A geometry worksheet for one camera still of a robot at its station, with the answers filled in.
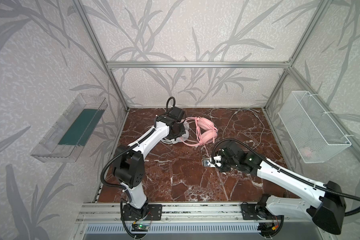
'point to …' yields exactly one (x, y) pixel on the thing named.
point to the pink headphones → (206, 132)
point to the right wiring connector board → (268, 229)
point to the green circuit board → (139, 227)
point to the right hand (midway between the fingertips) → (213, 152)
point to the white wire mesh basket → (314, 134)
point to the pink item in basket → (306, 151)
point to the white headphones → (184, 138)
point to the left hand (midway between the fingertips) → (183, 128)
